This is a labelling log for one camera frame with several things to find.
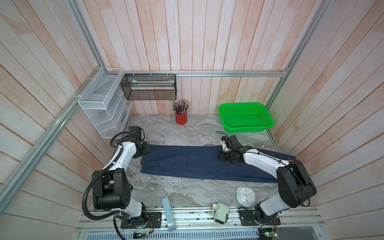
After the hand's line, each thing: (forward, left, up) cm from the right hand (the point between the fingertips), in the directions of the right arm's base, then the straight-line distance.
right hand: (220, 155), depth 93 cm
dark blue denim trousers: (-1, +9, -5) cm, 11 cm away
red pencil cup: (+30, +26, +1) cm, 40 cm away
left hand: (-2, +47, +5) cm, 47 cm away
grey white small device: (-32, +3, +1) cm, 32 cm away
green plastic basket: (+37, -19, -4) cm, 42 cm away
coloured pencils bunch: (+32, +26, +11) cm, 43 cm away
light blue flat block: (-35, +28, 0) cm, 45 cm away
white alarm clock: (-23, -11, -1) cm, 26 cm away
